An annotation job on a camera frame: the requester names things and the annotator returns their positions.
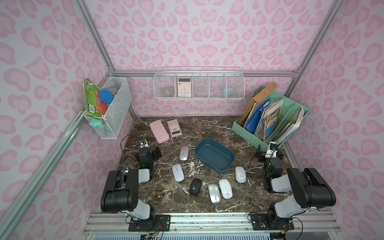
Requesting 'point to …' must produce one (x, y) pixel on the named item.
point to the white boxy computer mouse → (184, 152)
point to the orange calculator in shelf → (184, 87)
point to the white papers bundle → (294, 125)
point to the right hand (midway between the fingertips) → (267, 145)
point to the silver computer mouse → (214, 193)
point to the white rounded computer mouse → (240, 174)
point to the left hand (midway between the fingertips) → (148, 146)
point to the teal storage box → (214, 154)
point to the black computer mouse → (195, 187)
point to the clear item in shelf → (167, 93)
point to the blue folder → (251, 123)
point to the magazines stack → (270, 121)
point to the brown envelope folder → (257, 99)
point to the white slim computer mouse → (178, 173)
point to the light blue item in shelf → (229, 90)
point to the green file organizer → (288, 112)
